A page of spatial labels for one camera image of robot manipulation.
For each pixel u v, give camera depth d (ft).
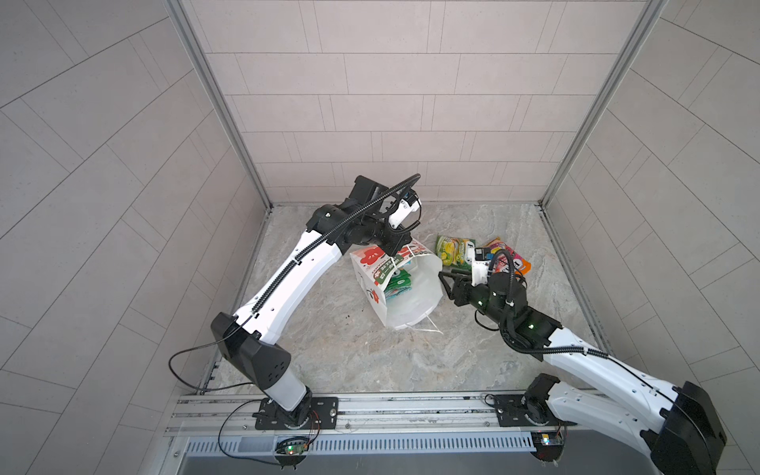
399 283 2.78
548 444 2.24
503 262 3.17
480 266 2.15
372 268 2.58
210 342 1.28
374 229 1.87
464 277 2.20
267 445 2.26
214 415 2.34
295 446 2.10
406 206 2.00
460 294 2.16
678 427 1.26
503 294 1.83
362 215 1.44
